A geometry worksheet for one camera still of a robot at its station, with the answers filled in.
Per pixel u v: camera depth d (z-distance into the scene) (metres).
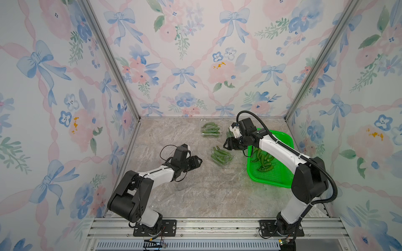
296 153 0.51
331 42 0.80
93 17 0.72
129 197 0.44
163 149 0.78
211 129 1.08
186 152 0.74
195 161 0.80
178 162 0.71
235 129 0.82
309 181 0.47
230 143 0.79
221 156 0.95
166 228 0.74
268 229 0.73
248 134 0.69
